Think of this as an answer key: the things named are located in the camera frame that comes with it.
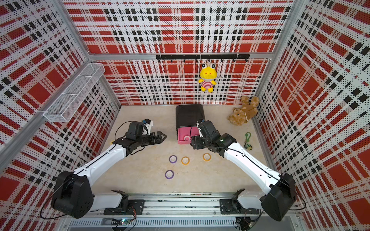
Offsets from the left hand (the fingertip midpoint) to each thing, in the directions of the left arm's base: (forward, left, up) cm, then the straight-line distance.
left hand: (162, 137), depth 85 cm
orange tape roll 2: (-9, -27, -15) cm, 32 cm away
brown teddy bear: (+21, -52, -6) cm, 57 cm away
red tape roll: (+1, -14, -1) cm, 14 cm away
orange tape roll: (-10, -15, -15) cm, 23 cm away
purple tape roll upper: (-8, -5, -14) cm, 17 cm away
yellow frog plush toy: (+35, -28, +21) cm, 49 cm away
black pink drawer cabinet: (+17, -14, 0) cm, 22 cm away
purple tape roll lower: (-18, -4, -14) cm, 23 cm away
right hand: (-5, -22, +5) cm, 23 cm away
